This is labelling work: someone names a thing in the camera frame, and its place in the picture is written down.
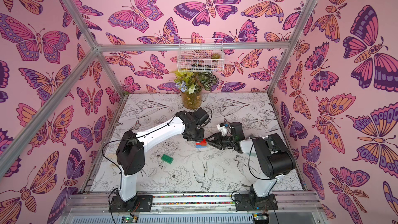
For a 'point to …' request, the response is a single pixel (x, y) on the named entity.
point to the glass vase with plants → (190, 85)
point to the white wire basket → (200, 55)
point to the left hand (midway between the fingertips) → (201, 139)
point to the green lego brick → (167, 159)
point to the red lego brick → (203, 143)
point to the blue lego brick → (200, 146)
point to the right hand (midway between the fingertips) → (208, 140)
